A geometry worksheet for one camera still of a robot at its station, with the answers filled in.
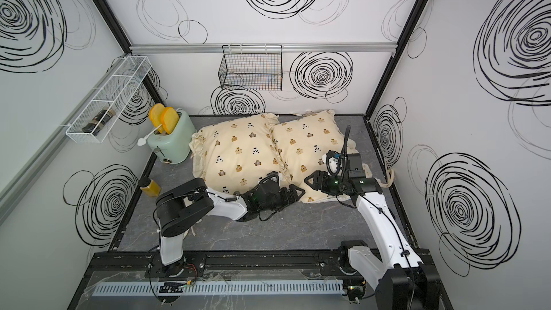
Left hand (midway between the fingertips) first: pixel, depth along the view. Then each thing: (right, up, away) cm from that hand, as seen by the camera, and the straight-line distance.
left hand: (301, 197), depth 85 cm
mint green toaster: (-54, +20, +8) cm, 58 cm away
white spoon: (-67, +23, +6) cm, 71 cm away
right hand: (+3, +7, -7) cm, 11 cm away
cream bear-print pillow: (-29, +16, +6) cm, 34 cm away
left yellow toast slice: (-62, +34, +6) cm, 71 cm away
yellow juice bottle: (-61, +4, 0) cm, 61 cm away
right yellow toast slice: (-57, +32, +8) cm, 66 cm away
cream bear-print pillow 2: (+3, +24, +12) cm, 26 cm away
